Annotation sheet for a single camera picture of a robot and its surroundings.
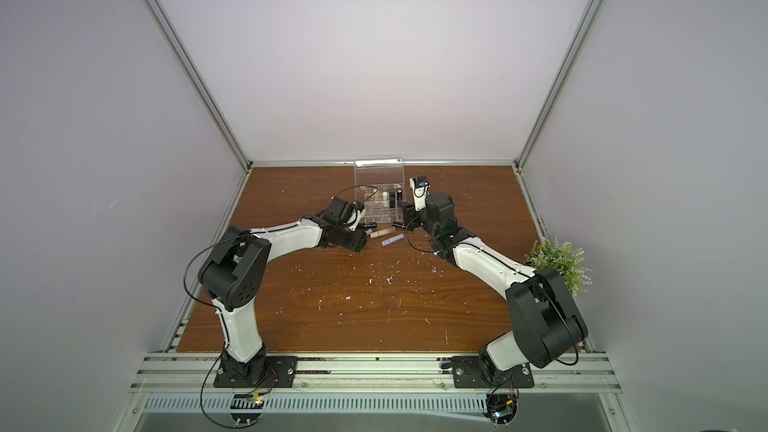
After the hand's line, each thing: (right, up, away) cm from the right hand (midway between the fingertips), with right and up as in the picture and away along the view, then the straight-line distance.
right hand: (411, 193), depth 86 cm
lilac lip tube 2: (-14, -13, +12) cm, 22 cm away
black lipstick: (-3, -1, +18) cm, 18 cm away
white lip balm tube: (-8, -3, +18) cm, 20 cm away
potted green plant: (+38, -16, -11) cm, 42 cm away
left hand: (-16, -15, +12) cm, 25 cm away
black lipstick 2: (-3, -11, +15) cm, 19 cm away
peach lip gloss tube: (-9, -13, +13) cm, 21 cm away
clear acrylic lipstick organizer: (-10, +2, +16) cm, 19 cm away
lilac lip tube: (-6, -16, +12) cm, 21 cm away
